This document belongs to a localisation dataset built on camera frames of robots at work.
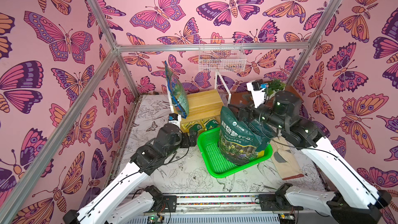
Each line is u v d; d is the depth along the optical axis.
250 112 0.52
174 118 0.61
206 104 0.88
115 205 0.42
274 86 0.83
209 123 0.95
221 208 0.73
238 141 0.73
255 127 0.70
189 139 0.62
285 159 0.87
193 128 0.95
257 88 0.49
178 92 0.72
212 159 0.88
